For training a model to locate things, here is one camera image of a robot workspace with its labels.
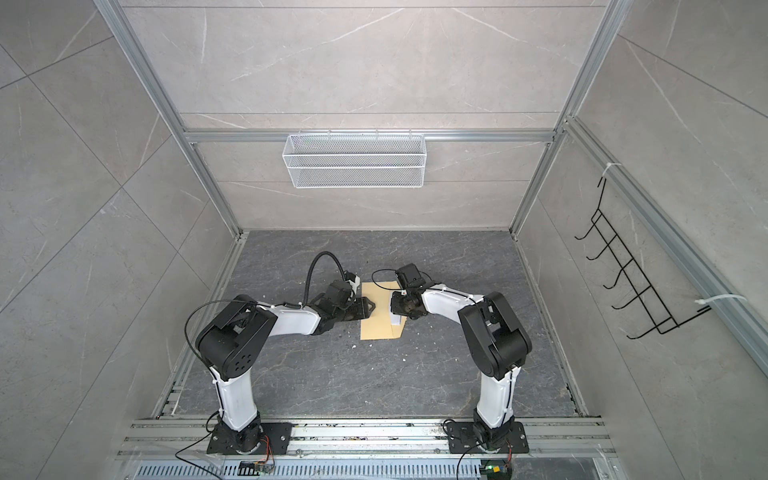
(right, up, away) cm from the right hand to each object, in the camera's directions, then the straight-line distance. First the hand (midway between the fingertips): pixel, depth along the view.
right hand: (396, 304), depth 97 cm
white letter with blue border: (0, -4, -4) cm, 6 cm away
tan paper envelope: (-6, -6, -4) cm, 9 cm away
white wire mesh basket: (-14, +49, +3) cm, 51 cm away
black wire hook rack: (+54, +12, -30) cm, 63 cm away
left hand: (-7, +2, -1) cm, 8 cm away
